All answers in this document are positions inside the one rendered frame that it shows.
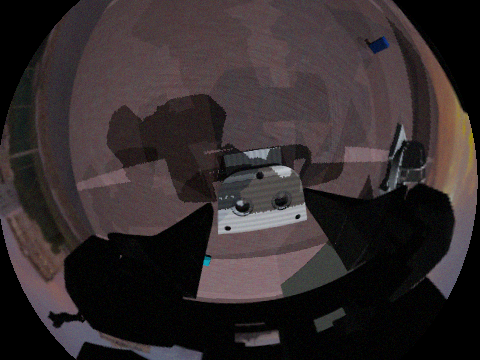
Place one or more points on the small teal block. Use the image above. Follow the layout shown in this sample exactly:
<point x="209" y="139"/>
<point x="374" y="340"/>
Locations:
<point x="206" y="260"/>

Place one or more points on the blue rectangular block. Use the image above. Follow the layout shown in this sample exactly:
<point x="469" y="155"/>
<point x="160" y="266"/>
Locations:
<point x="377" y="45"/>

